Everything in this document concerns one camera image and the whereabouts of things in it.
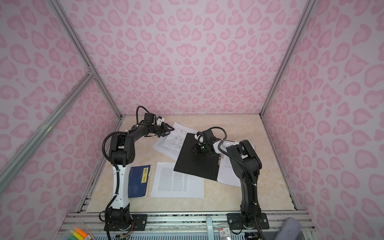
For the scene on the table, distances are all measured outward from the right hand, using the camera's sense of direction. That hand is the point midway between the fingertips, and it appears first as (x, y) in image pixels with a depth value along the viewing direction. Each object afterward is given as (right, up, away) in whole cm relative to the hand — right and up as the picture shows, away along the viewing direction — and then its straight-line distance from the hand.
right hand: (193, 150), depth 97 cm
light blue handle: (+8, -31, -28) cm, 43 cm away
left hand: (-13, +14, +9) cm, 22 cm away
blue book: (-31, -16, -11) cm, 36 cm away
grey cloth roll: (+46, -33, -28) cm, 63 cm away
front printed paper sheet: (-14, -17, -11) cm, 24 cm away
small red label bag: (+15, -33, -28) cm, 46 cm away
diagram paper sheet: (-12, +7, +10) cm, 17 cm away
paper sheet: (+21, -14, -5) cm, 26 cm away
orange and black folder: (+8, -8, -7) cm, 13 cm away
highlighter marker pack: (-53, -35, -27) cm, 69 cm away
